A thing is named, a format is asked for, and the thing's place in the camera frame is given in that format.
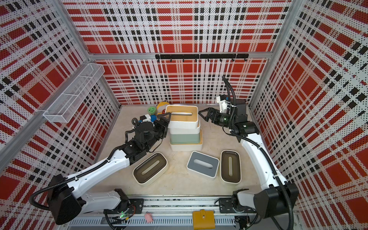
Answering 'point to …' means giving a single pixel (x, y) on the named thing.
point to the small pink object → (148, 217)
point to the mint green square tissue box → (185, 138)
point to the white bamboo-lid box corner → (182, 116)
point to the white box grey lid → (203, 165)
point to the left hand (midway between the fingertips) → (173, 117)
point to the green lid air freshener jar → (151, 110)
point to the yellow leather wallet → (203, 220)
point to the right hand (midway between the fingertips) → (205, 115)
